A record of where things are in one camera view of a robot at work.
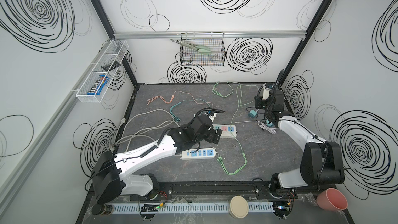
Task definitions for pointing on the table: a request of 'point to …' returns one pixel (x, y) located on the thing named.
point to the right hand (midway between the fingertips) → (260, 95)
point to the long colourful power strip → (228, 130)
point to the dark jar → (102, 209)
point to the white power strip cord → (127, 135)
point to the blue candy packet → (96, 89)
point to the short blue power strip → (199, 154)
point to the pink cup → (330, 199)
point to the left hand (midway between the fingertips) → (216, 128)
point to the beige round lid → (239, 207)
